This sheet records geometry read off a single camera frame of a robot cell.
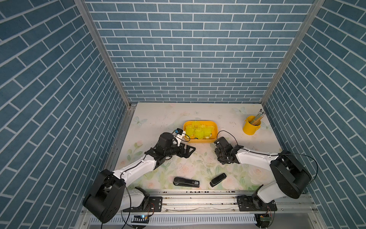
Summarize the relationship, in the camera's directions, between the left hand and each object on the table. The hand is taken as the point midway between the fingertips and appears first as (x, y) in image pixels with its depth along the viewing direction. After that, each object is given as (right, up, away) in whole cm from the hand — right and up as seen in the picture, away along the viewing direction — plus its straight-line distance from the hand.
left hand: (192, 148), depth 81 cm
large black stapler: (-6, -18, -4) cm, 19 cm away
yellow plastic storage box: (+16, +4, +19) cm, 25 cm away
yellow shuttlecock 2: (+3, +12, +20) cm, 24 cm away
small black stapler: (+14, -18, -1) cm, 23 cm away
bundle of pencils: (+45, +19, +13) cm, 50 cm away
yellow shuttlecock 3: (+4, +7, +13) cm, 15 cm away
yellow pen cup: (+39, +10, +16) cm, 43 cm away
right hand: (+15, -5, +11) cm, 19 cm away
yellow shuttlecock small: (+11, +9, +15) cm, 21 cm away
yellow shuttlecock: (-2, +8, +14) cm, 17 cm away
